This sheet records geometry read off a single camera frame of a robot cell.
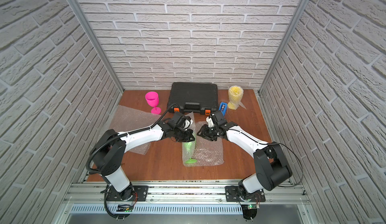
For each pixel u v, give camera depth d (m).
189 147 0.82
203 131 0.79
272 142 0.47
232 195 0.74
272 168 0.43
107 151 0.46
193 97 1.07
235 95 0.95
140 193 0.74
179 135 0.74
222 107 1.03
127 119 1.03
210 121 0.82
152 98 0.93
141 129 0.56
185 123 0.76
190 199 0.73
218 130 0.65
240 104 1.05
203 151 0.87
